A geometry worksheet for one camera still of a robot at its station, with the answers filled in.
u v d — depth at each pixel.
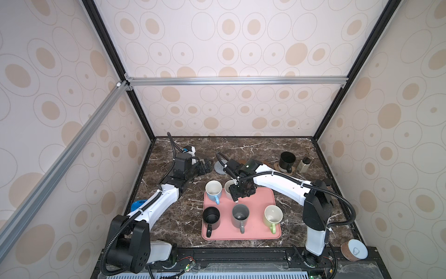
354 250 0.71
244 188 0.69
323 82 0.94
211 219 0.82
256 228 0.83
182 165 0.64
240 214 0.83
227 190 0.76
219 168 0.68
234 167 0.66
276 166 1.05
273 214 0.82
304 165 0.97
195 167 0.73
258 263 0.73
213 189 0.90
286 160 0.96
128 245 0.41
